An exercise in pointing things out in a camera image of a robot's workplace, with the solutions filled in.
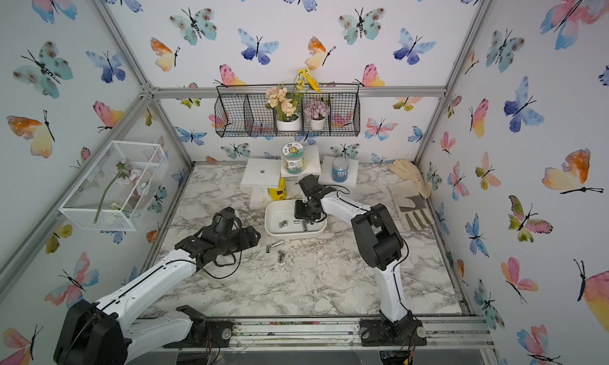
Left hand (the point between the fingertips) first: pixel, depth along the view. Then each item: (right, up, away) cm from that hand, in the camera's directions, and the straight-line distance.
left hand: (256, 235), depth 84 cm
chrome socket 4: (+8, -10, +5) cm, 13 cm away
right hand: (+14, +7, +12) cm, 20 cm away
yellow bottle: (+6, +14, +16) cm, 23 cm away
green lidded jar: (+14, +26, -3) cm, 30 cm away
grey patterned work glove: (+62, +8, +19) cm, 66 cm away
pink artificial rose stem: (-39, +21, -9) cm, 45 cm away
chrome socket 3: (+3, -6, +7) cm, 10 cm away
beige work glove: (+67, +25, +33) cm, 79 cm away
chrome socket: (+7, +1, +14) cm, 16 cm away
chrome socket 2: (+8, +2, +14) cm, 17 cm away
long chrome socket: (+16, +2, +14) cm, 22 cm away
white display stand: (-1, +22, +12) cm, 25 cm away
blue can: (+30, +24, +4) cm, 39 cm away
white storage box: (+6, +3, +15) cm, 17 cm away
